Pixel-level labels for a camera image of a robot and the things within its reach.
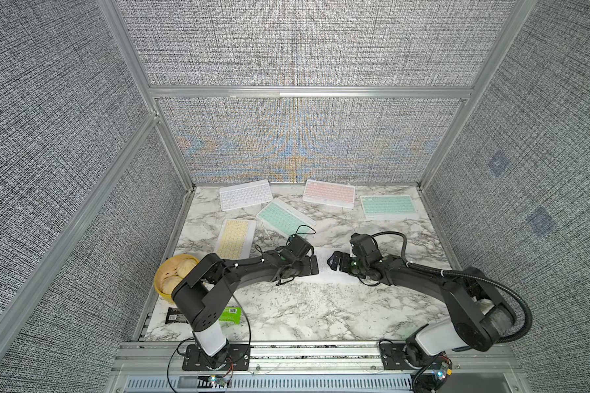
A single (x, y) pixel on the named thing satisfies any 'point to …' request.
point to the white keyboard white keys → (326, 272)
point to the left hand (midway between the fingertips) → (313, 266)
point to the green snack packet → (231, 316)
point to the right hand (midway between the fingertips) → (335, 258)
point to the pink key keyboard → (329, 193)
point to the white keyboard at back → (245, 194)
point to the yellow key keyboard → (235, 239)
